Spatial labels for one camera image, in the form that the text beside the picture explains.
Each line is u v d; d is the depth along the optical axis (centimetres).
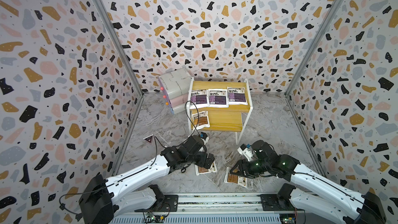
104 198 39
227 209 73
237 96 73
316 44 93
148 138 97
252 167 65
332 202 45
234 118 88
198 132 69
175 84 95
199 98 72
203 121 82
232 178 79
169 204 73
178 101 96
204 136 71
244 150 72
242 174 65
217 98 72
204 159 68
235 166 69
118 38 90
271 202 73
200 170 82
